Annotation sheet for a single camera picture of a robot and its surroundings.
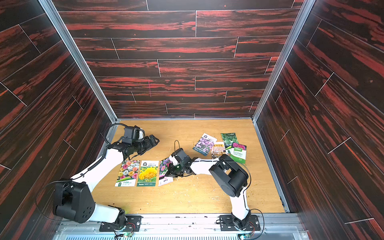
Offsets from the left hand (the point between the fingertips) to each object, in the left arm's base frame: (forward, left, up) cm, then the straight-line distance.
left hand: (156, 143), depth 87 cm
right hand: (-12, -6, -14) cm, 20 cm away
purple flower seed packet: (+11, -30, -15) cm, 35 cm away
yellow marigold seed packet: (-12, +6, -16) cm, 21 cm away
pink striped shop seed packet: (+6, -39, -15) cm, 42 cm away
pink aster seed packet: (-7, -4, -14) cm, 16 cm away
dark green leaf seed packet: (+16, -47, -16) cm, 52 cm away
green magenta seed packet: (+4, -52, -15) cm, 55 cm away
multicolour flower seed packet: (-12, +18, -16) cm, 27 cm away
